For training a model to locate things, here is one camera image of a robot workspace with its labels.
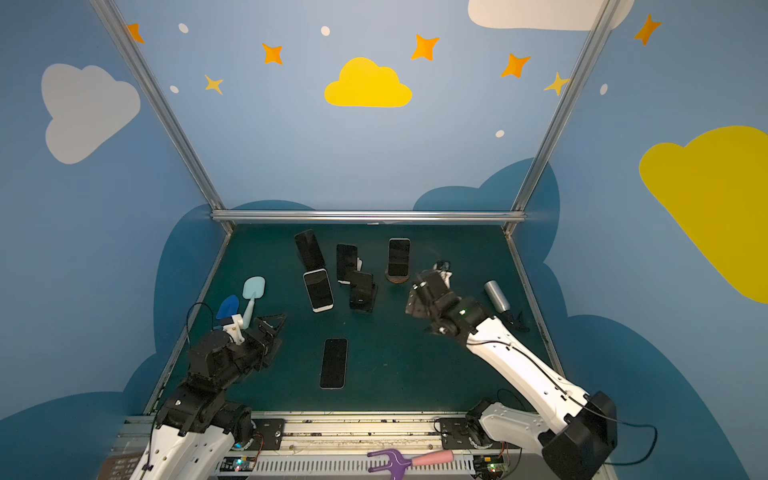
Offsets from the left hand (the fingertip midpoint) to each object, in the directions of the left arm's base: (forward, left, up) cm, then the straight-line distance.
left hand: (290, 328), depth 73 cm
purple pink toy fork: (-26, -28, -18) cm, 42 cm away
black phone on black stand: (+35, +4, -11) cm, 37 cm away
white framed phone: (+25, +1, -22) cm, 34 cm away
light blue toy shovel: (+23, +23, -18) cm, 37 cm away
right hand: (+10, -36, +1) cm, 37 cm away
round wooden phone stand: (+29, -28, -20) cm, 45 cm away
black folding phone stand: (+35, +4, -11) cm, 37 cm away
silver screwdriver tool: (+20, -61, -16) cm, 66 cm away
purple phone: (-2, -9, -19) cm, 21 cm away
